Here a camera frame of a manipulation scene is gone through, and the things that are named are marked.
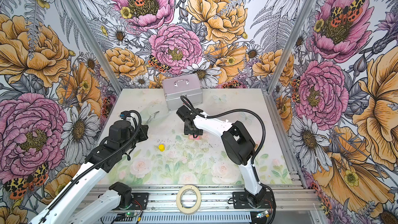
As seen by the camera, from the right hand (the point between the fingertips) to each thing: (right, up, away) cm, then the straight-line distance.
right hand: (194, 135), depth 92 cm
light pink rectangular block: (-2, -1, +2) cm, 3 cm away
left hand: (-22, +5, -15) cm, 27 cm away
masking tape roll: (+1, -29, -22) cm, 36 cm away
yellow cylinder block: (-18, -7, -2) cm, 20 cm away
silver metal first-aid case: (-5, +30, +13) cm, 33 cm away
